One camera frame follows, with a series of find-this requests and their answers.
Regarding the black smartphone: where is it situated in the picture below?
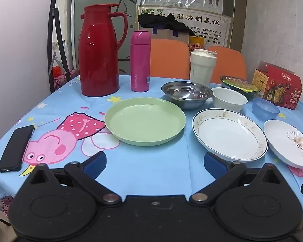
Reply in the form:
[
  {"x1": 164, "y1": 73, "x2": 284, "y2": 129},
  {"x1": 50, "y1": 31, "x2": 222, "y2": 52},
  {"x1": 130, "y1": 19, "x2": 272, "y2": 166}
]
[{"x1": 0, "y1": 125, "x2": 35, "y2": 173}]

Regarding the red snack box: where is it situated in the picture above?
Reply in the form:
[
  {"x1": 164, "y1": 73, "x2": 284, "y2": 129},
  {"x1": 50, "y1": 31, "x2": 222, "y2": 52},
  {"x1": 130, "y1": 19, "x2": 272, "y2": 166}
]
[{"x1": 252, "y1": 61, "x2": 303, "y2": 110}]

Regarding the white ribbed ceramic bowl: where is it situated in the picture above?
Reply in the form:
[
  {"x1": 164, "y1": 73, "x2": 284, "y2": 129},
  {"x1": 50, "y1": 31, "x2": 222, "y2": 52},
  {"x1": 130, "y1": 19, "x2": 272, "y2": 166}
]
[{"x1": 211, "y1": 87, "x2": 248, "y2": 114}]

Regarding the white plate with floral print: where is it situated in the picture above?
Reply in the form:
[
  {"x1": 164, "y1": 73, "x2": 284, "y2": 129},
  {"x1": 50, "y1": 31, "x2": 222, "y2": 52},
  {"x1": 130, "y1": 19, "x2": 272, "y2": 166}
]
[{"x1": 264, "y1": 119, "x2": 303, "y2": 169}]

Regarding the white plate with gold-patterned rim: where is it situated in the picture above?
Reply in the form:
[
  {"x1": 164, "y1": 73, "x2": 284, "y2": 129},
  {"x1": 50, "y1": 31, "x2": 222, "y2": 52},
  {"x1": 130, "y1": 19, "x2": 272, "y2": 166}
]
[{"x1": 192, "y1": 108, "x2": 269, "y2": 162}]

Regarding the blue plastic bowl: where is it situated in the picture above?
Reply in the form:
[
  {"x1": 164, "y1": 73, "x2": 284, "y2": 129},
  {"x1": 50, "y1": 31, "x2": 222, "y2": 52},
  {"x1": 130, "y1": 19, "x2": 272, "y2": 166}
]
[{"x1": 252, "y1": 98, "x2": 280, "y2": 120}]

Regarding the black cloth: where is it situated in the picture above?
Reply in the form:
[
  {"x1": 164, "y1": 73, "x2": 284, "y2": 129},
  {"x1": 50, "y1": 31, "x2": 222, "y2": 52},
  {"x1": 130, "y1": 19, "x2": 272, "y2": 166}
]
[{"x1": 137, "y1": 13, "x2": 196, "y2": 37}]

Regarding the blue cartoon printed tablecloth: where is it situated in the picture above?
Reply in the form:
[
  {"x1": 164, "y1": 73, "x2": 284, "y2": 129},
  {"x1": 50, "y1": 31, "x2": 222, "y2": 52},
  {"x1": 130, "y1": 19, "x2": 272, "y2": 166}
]
[{"x1": 0, "y1": 74, "x2": 303, "y2": 230}]

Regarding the wall poster with large lettering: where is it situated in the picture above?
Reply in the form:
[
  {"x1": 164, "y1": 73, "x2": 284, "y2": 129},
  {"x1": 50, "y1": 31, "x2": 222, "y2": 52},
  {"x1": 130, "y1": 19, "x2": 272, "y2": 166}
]
[{"x1": 139, "y1": 6, "x2": 234, "y2": 50}]

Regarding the black metal rack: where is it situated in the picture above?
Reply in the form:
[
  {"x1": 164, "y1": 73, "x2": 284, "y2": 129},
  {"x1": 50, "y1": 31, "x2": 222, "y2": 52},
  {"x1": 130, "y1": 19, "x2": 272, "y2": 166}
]
[{"x1": 48, "y1": 0, "x2": 79, "y2": 94}]

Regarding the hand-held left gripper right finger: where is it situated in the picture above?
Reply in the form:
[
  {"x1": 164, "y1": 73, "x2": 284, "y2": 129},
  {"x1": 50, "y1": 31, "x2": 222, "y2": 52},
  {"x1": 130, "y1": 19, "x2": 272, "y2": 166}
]
[{"x1": 189, "y1": 152, "x2": 284, "y2": 205}]

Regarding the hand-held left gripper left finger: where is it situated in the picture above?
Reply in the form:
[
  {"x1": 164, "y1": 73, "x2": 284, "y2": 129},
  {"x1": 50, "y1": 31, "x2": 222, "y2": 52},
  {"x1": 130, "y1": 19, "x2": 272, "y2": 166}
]
[{"x1": 28, "y1": 151, "x2": 122, "y2": 206}]

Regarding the pink insulated bottle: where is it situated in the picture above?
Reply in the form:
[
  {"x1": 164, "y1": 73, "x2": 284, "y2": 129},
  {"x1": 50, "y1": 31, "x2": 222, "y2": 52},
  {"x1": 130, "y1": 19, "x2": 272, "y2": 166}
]
[{"x1": 130, "y1": 30, "x2": 152, "y2": 92}]

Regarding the orange chair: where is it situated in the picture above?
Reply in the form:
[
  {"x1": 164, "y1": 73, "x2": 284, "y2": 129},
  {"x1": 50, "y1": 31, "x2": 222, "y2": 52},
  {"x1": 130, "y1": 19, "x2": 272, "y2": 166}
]
[
  {"x1": 207, "y1": 46, "x2": 248, "y2": 84},
  {"x1": 150, "y1": 39, "x2": 191, "y2": 79}
]

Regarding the instant noodle cup green lid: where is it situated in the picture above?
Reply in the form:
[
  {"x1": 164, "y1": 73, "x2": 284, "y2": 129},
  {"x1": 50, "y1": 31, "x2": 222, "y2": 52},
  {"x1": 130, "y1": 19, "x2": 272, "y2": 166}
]
[{"x1": 220, "y1": 75, "x2": 259, "y2": 101}]

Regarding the green plastic plate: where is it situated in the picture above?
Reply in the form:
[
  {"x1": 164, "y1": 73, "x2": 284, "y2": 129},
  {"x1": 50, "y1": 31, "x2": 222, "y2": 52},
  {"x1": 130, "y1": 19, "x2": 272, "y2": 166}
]
[{"x1": 105, "y1": 97, "x2": 187, "y2": 147}]

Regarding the red patterned cloth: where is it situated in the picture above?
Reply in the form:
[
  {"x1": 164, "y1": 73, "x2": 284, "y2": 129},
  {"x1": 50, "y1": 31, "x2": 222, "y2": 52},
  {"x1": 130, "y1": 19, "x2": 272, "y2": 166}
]
[{"x1": 52, "y1": 66, "x2": 79, "y2": 92}]

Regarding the yellow snack packet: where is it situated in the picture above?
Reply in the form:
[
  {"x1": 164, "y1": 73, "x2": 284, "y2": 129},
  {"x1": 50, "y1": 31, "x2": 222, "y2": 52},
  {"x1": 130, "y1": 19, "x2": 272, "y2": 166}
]
[{"x1": 188, "y1": 36, "x2": 208, "y2": 51}]

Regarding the stainless steel bowl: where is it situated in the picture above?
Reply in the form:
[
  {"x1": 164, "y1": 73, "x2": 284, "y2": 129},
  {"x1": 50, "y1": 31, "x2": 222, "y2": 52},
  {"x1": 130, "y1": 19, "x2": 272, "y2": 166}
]
[{"x1": 161, "y1": 81, "x2": 214, "y2": 110}]

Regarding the red thermos jug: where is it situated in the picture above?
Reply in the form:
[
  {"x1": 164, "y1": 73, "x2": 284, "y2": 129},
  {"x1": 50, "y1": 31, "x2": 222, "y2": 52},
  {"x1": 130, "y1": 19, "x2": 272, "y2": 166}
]
[{"x1": 78, "y1": 3, "x2": 128, "y2": 97}]

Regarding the brown cardboard box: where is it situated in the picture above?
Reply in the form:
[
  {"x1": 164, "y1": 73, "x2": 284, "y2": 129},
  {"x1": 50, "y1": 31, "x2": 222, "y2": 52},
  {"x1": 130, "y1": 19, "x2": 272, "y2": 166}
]
[{"x1": 141, "y1": 27, "x2": 190, "y2": 46}]

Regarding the cream tumbler with lid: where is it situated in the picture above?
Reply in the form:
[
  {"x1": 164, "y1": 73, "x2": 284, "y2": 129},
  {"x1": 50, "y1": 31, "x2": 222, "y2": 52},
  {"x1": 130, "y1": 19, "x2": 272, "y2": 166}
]
[{"x1": 190, "y1": 48, "x2": 218, "y2": 88}]

